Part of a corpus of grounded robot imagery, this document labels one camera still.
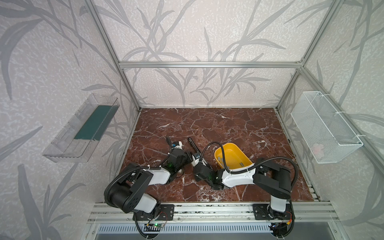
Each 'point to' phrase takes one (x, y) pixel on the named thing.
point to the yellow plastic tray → (235, 158)
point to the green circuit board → (157, 225)
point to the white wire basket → (328, 137)
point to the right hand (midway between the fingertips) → (194, 163)
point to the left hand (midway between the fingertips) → (196, 148)
